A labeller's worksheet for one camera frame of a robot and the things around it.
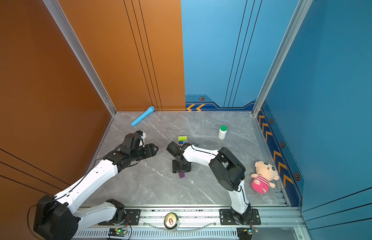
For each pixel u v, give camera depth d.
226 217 0.72
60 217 0.38
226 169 0.50
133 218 0.73
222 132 0.98
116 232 0.71
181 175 0.87
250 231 0.70
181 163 0.76
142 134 0.76
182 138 0.97
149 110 1.19
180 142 0.97
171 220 0.63
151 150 0.73
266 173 0.81
